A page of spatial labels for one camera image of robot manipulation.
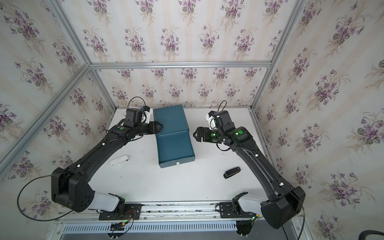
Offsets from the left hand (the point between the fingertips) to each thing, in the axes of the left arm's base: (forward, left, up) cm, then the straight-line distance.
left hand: (160, 127), depth 82 cm
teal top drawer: (-9, -8, -7) cm, 13 cm away
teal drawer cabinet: (+6, -6, +1) cm, 9 cm away
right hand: (-8, -23, +5) cm, 25 cm away
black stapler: (-19, -41, -17) cm, 48 cm away
